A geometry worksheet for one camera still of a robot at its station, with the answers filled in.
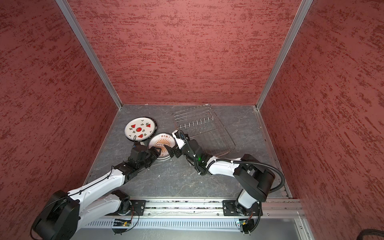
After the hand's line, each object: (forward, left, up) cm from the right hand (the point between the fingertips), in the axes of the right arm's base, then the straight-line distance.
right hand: (170, 142), depth 80 cm
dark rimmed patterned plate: (+16, +14, -13) cm, 25 cm away
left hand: (-2, +8, -10) cm, 13 cm away
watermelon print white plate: (+20, +25, -13) cm, 35 cm away
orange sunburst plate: (+10, +10, -14) cm, 20 cm away
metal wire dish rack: (+20, -19, -10) cm, 29 cm away
